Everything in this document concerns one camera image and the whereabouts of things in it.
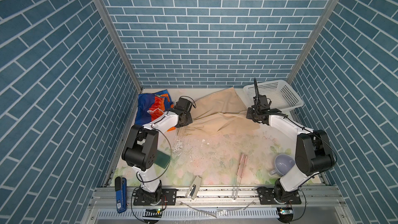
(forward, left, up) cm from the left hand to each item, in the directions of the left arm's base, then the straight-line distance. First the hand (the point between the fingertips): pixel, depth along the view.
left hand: (188, 120), depth 96 cm
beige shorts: (+5, -19, +1) cm, 20 cm away
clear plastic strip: (-45, -28, -5) cm, 54 cm away
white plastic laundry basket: (+23, -69, -4) cm, 73 cm away
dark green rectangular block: (-22, +14, -7) cm, 27 cm away
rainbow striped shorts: (+16, +29, -4) cm, 33 cm away
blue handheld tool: (-36, +30, -2) cm, 47 cm away
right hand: (+3, -38, +6) cm, 39 cm away
